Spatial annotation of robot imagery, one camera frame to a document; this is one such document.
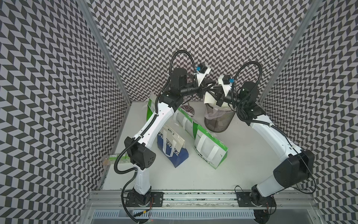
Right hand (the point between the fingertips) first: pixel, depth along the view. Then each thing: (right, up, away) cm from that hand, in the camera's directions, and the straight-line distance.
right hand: (207, 90), depth 69 cm
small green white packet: (-55, -38, +12) cm, 68 cm away
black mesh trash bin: (+9, -16, +20) cm, 28 cm away
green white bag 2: (+2, -31, +7) cm, 31 cm away
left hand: (+3, +3, -3) cm, 5 cm away
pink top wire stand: (-9, -9, +40) cm, 42 cm away
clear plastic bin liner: (+5, -10, +11) cm, 16 cm away
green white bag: (-11, -16, +11) cm, 22 cm away
